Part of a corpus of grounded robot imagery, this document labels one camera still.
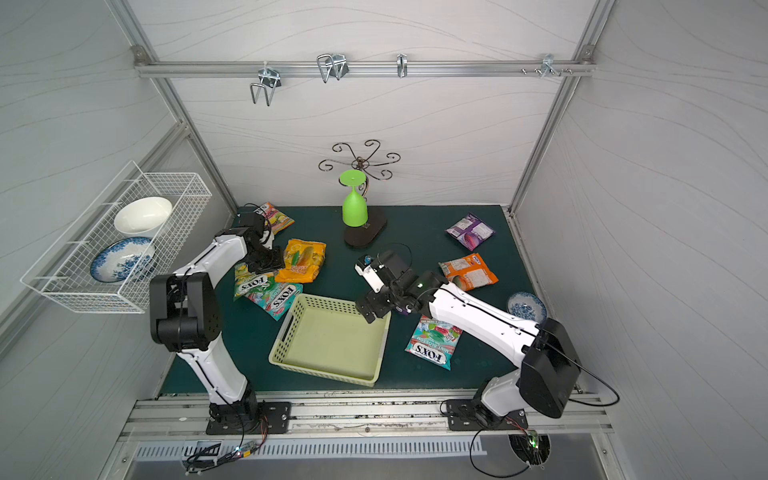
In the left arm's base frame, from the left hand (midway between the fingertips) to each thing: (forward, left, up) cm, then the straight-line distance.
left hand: (279, 264), depth 95 cm
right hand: (-14, -31, +8) cm, 35 cm away
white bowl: (-5, +24, +27) cm, 36 cm away
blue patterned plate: (-17, +23, +26) cm, 38 cm away
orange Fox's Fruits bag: (+1, -62, -5) cm, 62 cm away
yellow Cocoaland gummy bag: (+4, -6, -3) cm, 8 cm away
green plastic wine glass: (+10, -25, +16) cm, 31 cm away
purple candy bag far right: (+20, -66, -6) cm, 69 cm away
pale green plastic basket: (-20, -19, -9) cm, 29 cm away
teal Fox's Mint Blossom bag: (-10, 0, -6) cm, 11 cm away
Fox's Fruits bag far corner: (+24, +8, -6) cm, 26 cm away
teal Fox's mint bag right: (-22, -49, -6) cm, 54 cm away
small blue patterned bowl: (-10, -78, -5) cm, 79 cm away
